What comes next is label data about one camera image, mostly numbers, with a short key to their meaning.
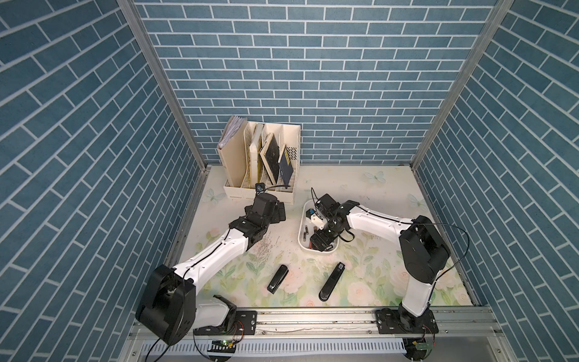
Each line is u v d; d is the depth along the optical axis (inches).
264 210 24.8
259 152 37.9
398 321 26.3
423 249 19.3
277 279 31.6
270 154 39.7
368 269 34.1
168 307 15.8
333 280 31.4
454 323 29.7
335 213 25.7
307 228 37.9
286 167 42.8
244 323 28.8
